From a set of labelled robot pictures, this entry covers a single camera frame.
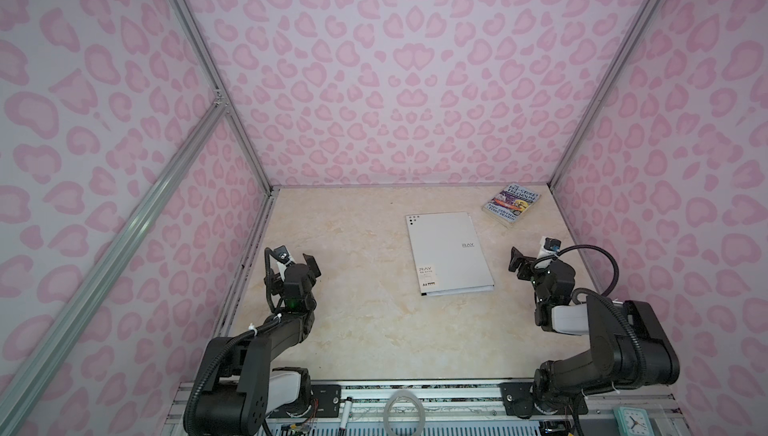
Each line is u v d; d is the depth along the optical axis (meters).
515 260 0.84
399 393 0.77
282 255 0.74
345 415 0.71
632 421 0.69
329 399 0.73
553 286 0.70
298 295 0.68
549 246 0.78
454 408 0.72
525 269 0.82
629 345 0.42
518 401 0.74
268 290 0.62
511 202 1.12
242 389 0.42
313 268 0.84
